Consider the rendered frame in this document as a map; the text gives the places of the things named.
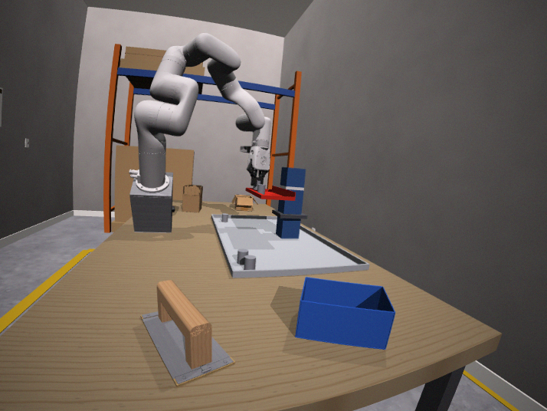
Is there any sanding float with wooden handle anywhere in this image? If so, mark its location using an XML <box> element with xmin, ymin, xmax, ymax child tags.
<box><xmin>140</xmin><ymin>280</ymin><xmax>235</xmax><ymax>387</ymax></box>

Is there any blue open box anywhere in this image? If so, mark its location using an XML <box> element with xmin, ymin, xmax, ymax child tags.
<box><xmin>296</xmin><ymin>278</ymin><xmax>395</xmax><ymax>350</ymax></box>

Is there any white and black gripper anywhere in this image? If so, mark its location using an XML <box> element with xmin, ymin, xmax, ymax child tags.
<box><xmin>247</xmin><ymin>146</ymin><xmax>270</xmax><ymax>186</ymax></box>

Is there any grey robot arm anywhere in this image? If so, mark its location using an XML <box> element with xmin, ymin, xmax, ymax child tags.
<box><xmin>129</xmin><ymin>33</ymin><xmax>271</xmax><ymax>193</ymax></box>

